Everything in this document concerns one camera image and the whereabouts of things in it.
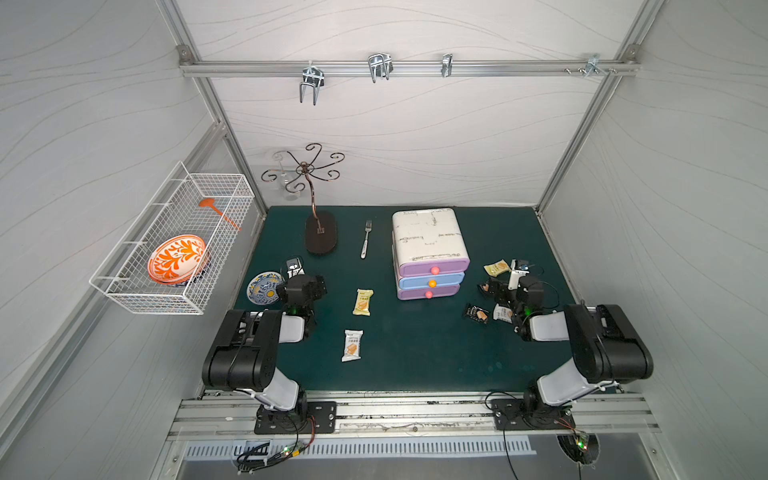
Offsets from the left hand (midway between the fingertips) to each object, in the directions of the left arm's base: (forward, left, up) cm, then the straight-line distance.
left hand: (302, 277), depth 94 cm
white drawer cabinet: (+3, -39, +16) cm, 42 cm away
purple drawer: (-5, -39, +13) cm, 42 cm away
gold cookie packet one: (-6, -19, -5) cm, 21 cm away
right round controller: (-42, -76, -7) cm, 87 cm away
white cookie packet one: (-20, -18, -5) cm, 27 cm away
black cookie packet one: (-1, -59, -3) cm, 59 cm away
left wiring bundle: (-47, +3, -5) cm, 47 cm away
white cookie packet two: (-9, -63, -5) cm, 64 cm away
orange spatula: (+7, +20, +26) cm, 34 cm away
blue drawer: (-4, -40, +6) cm, 40 cm away
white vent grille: (-43, -28, -6) cm, 52 cm away
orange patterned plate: (-13, +18, +28) cm, 36 cm away
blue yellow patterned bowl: (-2, +14, -4) cm, 14 cm away
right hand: (+2, -66, -1) cm, 67 cm away
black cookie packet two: (-9, -55, -5) cm, 56 cm away
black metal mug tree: (+23, -1, -4) cm, 23 cm away
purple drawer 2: (-4, -40, 0) cm, 40 cm away
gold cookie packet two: (+8, -65, -5) cm, 66 cm away
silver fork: (+26, -19, -6) cm, 33 cm away
